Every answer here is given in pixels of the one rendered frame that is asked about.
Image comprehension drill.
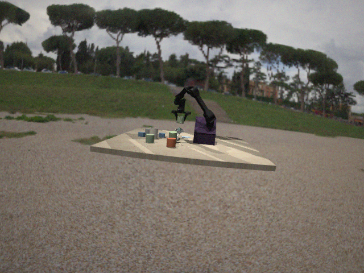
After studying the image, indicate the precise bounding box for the white open cup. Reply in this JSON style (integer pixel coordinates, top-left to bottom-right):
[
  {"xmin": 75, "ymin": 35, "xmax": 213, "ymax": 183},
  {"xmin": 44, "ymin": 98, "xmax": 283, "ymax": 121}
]
[{"xmin": 150, "ymin": 127, "xmax": 158, "ymax": 139}]

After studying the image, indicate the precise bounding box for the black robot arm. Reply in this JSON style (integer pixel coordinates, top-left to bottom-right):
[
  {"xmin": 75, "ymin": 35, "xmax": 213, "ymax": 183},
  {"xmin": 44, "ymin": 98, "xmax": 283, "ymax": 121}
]
[{"xmin": 174, "ymin": 86, "xmax": 216, "ymax": 128}]

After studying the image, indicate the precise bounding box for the orange cylinder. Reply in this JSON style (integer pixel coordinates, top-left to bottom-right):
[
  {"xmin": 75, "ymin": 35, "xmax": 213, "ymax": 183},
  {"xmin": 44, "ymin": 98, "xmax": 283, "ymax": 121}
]
[{"xmin": 167, "ymin": 138, "xmax": 176, "ymax": 147}]

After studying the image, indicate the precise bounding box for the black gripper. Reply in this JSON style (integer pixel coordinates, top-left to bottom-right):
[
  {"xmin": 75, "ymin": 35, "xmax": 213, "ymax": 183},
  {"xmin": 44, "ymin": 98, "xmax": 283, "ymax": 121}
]
[{"xmin": 171, "ymin": 110, "xmax": 191, "ymax": 121}]

